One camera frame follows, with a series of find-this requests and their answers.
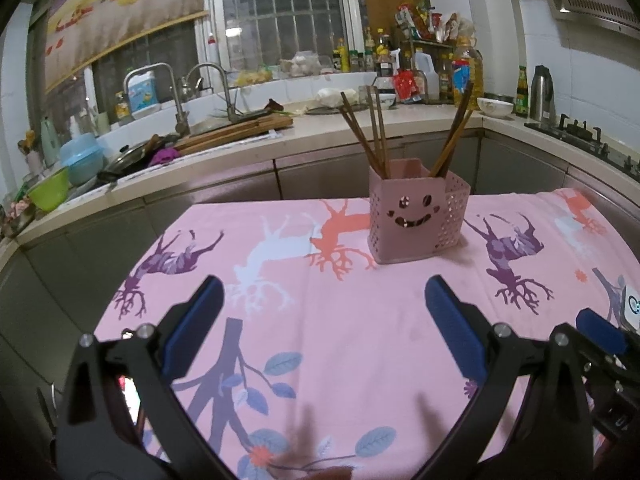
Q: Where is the red snack packet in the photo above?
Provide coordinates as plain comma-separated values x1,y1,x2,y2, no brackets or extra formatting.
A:
392,70,421,103

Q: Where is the white round-dial device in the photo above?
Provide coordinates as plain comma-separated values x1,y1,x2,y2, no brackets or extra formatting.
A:
619,285,640,333

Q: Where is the purple cloth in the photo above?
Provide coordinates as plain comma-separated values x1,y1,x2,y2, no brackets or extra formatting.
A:
149,146,180,167

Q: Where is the pile of snack packets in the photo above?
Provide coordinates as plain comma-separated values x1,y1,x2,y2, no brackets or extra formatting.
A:
395,0,476,43

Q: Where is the pale green bottle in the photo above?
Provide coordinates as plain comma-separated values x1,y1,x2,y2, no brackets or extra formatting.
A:
40,117,60,167

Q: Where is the wooden cutting board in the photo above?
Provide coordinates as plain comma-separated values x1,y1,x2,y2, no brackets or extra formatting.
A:
172,112,293,156

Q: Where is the bunch of wooden chopsticks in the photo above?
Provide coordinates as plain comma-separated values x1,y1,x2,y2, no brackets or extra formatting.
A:
340,80,475,180

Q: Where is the yellow food pile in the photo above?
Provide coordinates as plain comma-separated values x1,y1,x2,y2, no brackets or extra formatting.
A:
235,67,275,86

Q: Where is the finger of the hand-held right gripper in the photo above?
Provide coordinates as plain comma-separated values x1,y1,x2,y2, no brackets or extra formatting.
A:
575,308,629,357

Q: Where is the white dough lump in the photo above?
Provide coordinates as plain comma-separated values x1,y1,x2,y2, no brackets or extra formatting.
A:
317,87,358,108

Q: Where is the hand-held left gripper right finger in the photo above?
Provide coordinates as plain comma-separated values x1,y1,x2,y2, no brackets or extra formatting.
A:
425,275,596,480

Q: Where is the blue white detergent container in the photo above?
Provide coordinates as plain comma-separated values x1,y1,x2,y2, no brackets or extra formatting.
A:
126,70,162,115

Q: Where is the pink chopstick holder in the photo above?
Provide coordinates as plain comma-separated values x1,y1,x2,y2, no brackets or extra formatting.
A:
367,158,472,265

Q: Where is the white plastic jug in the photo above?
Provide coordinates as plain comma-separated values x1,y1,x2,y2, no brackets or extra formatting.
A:
411,49,441,103

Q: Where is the pink printed tablecloth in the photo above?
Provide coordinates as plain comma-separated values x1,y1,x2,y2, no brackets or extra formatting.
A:
92,187,640,480

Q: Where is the green plastic bowl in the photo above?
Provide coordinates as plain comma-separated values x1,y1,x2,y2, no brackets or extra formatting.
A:
26,167,71,213

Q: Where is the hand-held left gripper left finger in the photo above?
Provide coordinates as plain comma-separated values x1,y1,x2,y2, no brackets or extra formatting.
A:
54,275,226,480

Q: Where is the steel range hood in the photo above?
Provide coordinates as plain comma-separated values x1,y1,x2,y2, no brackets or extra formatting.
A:
537,0,640,41

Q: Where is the light blue plastic container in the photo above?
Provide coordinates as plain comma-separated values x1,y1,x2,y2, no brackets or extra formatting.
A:
59,132,105,187

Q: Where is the black gas stove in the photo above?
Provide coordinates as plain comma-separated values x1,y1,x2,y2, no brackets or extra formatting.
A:
524,112,640,181

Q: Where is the pale plastic bag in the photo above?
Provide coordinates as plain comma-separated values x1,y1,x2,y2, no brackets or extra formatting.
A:
279,51,323,78

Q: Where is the curved steel faucet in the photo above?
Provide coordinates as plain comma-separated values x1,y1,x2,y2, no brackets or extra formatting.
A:
182,62,240,123

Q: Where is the steel thermos kettle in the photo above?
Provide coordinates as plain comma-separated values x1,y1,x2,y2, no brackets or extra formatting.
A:
529,65,557,122

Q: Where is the angular steel faucet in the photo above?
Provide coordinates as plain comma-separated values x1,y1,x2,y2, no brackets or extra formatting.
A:
122,62,191,133

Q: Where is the large cooking oil bottle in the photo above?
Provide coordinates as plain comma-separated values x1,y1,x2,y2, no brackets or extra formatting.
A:
451,35,485,106

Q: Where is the dark round board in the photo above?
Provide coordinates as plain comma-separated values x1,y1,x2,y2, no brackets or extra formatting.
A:
305,102,371,115

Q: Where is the barred window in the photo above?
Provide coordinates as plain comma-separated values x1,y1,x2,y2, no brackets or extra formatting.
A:
202,0,363,76

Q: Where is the printed roller blind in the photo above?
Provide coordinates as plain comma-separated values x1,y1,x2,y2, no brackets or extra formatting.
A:
42,0,211,93

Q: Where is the kitchen counter with steel cabinets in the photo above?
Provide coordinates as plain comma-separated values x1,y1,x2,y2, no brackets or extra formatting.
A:
0,105,640,391

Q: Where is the white bowl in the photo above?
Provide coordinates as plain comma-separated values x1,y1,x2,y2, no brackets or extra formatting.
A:
476,96,515,119

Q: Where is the black pan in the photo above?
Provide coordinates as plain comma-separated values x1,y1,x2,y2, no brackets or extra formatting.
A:
97,142,156,183

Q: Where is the green glass bottle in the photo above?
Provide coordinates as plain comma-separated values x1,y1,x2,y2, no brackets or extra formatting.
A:
515,65,530,118

